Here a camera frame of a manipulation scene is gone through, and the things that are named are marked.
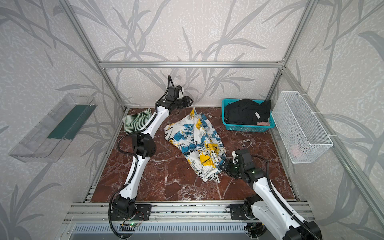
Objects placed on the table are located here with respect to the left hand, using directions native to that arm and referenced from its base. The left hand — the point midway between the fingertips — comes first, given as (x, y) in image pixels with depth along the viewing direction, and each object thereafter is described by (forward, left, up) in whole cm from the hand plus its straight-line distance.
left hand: (193, 96), depth 100 cm
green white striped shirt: (-9, +44, -19) cm, 48 cm away
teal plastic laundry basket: (-16, -35, -14) cm, 41 cm away
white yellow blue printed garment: (-28, -5, -14) cm, 31 cm away
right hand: (-42, -16, -11) cm, 46 cm away
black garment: (-4, -37, -10) cm, 39 cm away
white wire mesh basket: (-42, -48, +16) cm, 66 cm away
